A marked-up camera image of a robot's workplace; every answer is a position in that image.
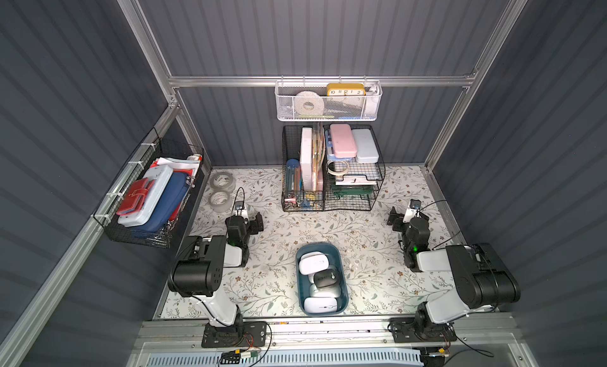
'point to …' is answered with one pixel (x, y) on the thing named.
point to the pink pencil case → (343, 141)
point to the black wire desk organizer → (330, 168)
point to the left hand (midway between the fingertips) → (248, 213)
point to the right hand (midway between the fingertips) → (410, 214)
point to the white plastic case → (161, 175)
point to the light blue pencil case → (366, 150)
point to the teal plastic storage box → (334, 252)
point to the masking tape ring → (338, 173)
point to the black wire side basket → (156, 151)
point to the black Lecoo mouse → (325, 278)
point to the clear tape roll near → (220, 201)
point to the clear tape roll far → (222, 180)
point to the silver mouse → (332, 290)
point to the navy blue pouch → (176, 189)
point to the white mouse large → (312, 262)
